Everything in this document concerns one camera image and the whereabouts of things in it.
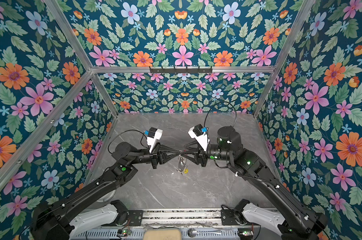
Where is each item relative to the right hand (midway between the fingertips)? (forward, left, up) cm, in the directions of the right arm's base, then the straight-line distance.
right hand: (184, 148), depth 57 cm
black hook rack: (+56, +4, +2) cm, 57 cm away
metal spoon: (-24, -3, -35) cm, 42 cm away
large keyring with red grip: (-4, +1, -7) cm, 8 cm away
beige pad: (-25, +5, -33) cm, 41 cm away
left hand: (-4, +2, +2) cm, 5 cm away
